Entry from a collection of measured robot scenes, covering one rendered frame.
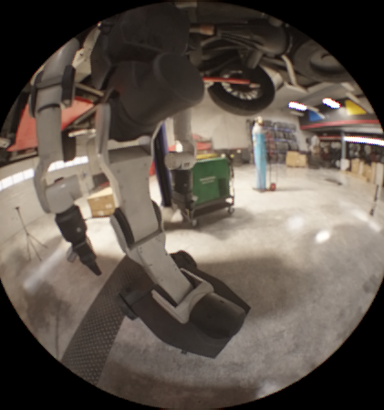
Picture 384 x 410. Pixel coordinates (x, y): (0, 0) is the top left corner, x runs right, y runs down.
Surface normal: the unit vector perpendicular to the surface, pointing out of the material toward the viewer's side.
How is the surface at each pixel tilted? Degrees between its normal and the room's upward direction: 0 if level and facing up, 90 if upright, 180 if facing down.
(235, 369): 0
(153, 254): 60
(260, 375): 0
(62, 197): 101
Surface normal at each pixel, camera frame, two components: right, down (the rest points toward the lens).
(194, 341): -0.13, -0.92
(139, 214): 0.74, 0.08
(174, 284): 0.44, -0.54
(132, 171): 0.76, 0.30
